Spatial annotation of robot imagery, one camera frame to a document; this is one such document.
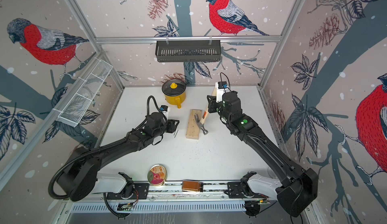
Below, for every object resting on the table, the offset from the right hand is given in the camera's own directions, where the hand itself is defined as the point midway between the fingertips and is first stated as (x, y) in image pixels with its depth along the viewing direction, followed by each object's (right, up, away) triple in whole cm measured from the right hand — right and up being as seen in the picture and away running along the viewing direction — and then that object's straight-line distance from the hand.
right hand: (209, 94), depth 74 cm
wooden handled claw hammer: (-4, -17, +11) cm, 20 cm away
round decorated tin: (-27, -42, +2) cm, 50 cm away
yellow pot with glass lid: (-24, +3, +37) cm, 44 cm away
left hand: (-17, -14, +11) cm, 25 cm away
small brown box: (-9, -45, -2) cm, 46 cm away
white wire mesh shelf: (-73, -9, +4) cm, 74 cm away
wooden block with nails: (-9, -22, +19) cm, 30 cm away
